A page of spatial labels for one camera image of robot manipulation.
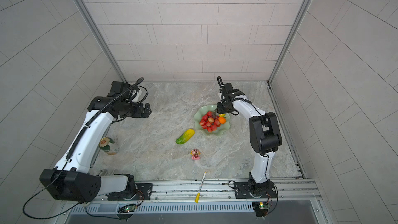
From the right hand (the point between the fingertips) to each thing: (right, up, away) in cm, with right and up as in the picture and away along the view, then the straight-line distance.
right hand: (221, 109), depth 95 cm
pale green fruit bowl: (-11, -1, 0) cm, 12 cm away
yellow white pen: (-13, -37, -25) cm, 47 cm away
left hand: (-39, +2, -19) cm, 43 cm away
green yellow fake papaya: (-21, -15, -10) cm, 27 cm away
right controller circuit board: (+15, -41, -27) cm, 52 cm away
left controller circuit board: (-43, -39, -30) cm, 65 cm away
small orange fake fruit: (0, -6, -4) cm, 7 cm away
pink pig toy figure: (-15, -22, -15) cm, 30 cm away
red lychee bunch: (-7, -7, -8) cm, 12 cm away
